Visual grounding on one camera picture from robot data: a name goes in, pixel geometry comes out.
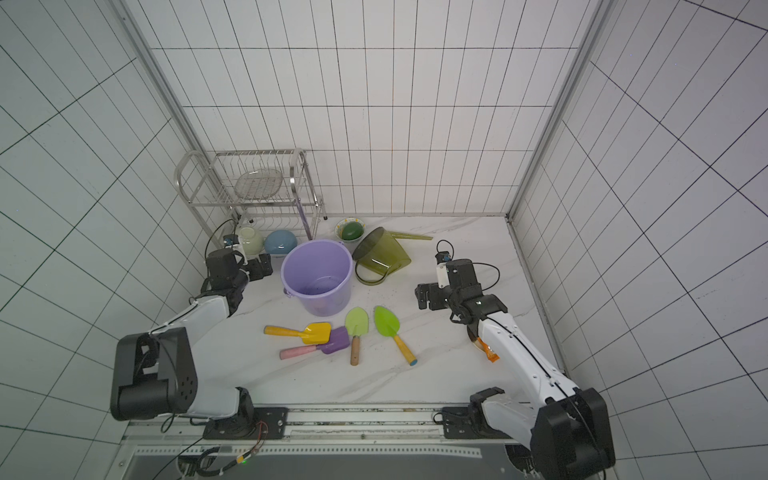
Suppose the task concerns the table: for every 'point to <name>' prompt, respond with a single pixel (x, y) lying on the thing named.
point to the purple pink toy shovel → (339, 339)
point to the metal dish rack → (206, 184)
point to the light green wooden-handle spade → (356, 324)
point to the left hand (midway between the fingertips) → (256, 262)
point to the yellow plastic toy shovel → (313, 333)
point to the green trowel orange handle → (388, 324)
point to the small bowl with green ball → (349, 229)
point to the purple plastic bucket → (319, 273)
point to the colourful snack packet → (491, 355)
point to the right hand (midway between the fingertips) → (421, 287)
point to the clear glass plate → (259, 183)
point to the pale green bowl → (252, 241)
